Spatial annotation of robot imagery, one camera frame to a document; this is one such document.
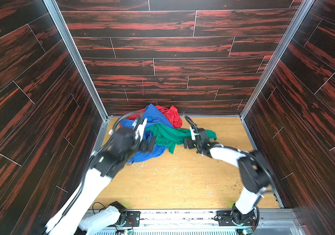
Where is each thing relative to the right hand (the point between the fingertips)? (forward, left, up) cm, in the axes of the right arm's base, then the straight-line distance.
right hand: (192, 137), depth 97 cm
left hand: (-18, +25, +25) cm, 40 cm away
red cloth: (+17, +15, +6) cm, 24 cm away
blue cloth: (+10, +29, +8) cm, 32 cm away
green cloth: (0, +14, -1) cm, 14 cm away
